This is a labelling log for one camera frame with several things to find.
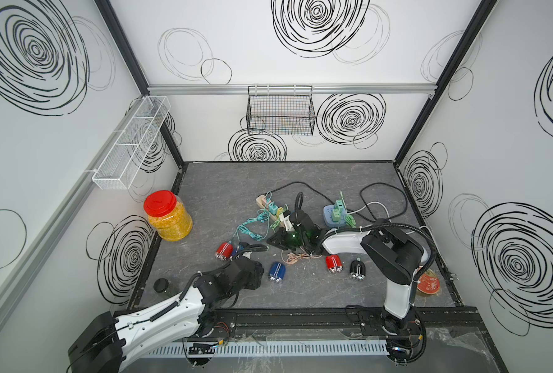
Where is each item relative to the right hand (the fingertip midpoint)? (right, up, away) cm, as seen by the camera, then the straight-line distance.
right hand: (266, 243), depth 86 cm
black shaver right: (+33, -9, -4) cm, 34 cm away
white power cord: (+43, +12, +15) cm, 47 cm away
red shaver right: (+25, -7, -2) cm, 26 cm away
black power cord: (+43, +18, +22) cm, 51 cm away
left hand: (-3, -9, -4) cm, 10 cm away
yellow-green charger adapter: (+5, +12, +7) cm, 14 cm away
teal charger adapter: (+2, +12, +7) cm, 14 cm away
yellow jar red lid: (-35, +11, -5) cm, 37 cm away
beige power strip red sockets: (-2, +14, +12) cm, 19 cm away
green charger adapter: (+29, +10, +6) cm, 31 cm away
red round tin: (+56, -12, -7) cm, 58 cm away
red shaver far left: (-16, -3, 0) cm, 17 cm away
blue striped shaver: (+4, -9, -4) cm, 11 cm away
